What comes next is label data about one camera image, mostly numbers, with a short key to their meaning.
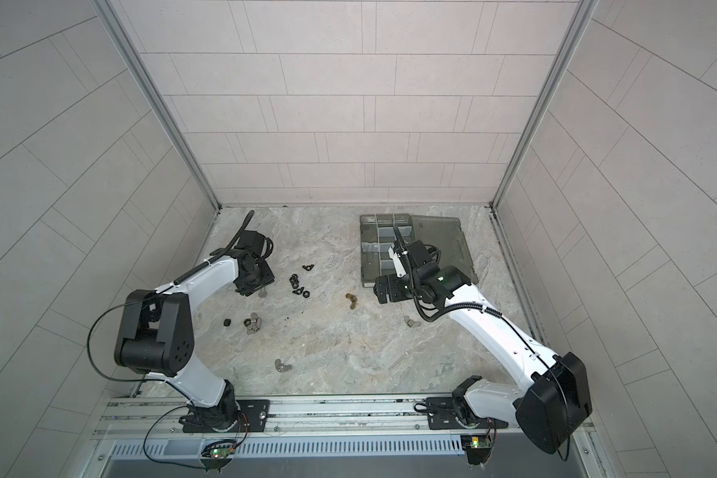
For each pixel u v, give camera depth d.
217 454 0.64
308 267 0.99
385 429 0.71
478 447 0.68
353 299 0.91
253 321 0.86
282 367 0.77
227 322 0.85
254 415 0.71
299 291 0.93
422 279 0.57
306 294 0.93
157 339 0.45
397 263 0.62
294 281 0.95
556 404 0.37
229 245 0.68
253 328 0.84
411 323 0.86
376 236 1.04
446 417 0.71
